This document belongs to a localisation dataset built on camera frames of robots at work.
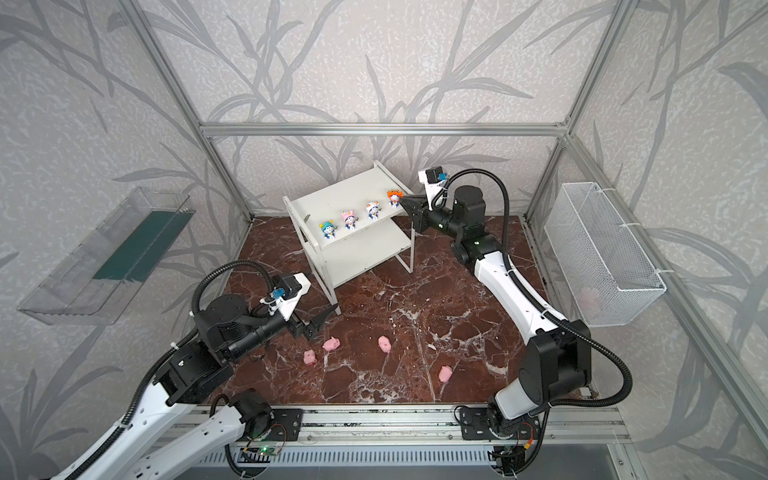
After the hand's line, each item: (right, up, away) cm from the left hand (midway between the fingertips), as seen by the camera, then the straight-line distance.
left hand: (326, 281), depth 63 cm
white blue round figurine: (+9, +16, +9) cm, 21 cm away
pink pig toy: (+28, -28, +18) cm, 43 cm away
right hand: (+17, +21, +11) cm, 29 cm away
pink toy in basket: (+62, -5, +11) cm, 63 cm away
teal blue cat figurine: (-1, +11, +5) cm, 12 cm away
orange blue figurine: (+14, +20, +12) cm, 28 cm away
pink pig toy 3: (-4, -21, +22) cm, 31 cm away
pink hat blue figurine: (+4, +14, +7) cm, 16 cm away
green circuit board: (-15, -41, +7) cm, 44 cm away
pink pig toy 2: (+11, -21, +23) cm, 33 cm away
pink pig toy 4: (-10, -24, +20) cm, 33 cm away
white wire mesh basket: (+59, +2, -2) cm, 59 cm away
